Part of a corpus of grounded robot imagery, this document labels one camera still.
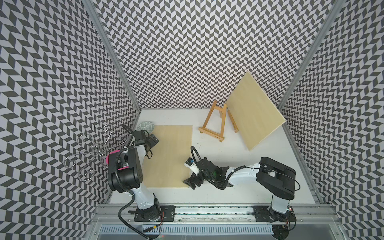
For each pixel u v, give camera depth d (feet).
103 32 2.60
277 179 1.56
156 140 2.97
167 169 2.83
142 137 2.47
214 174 2.17
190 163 2.38
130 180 1.54
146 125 3.45
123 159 1.72
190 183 2.38
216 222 2.36
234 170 1.91
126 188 1.50
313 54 2.70
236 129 3.31
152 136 3.01
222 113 3.05
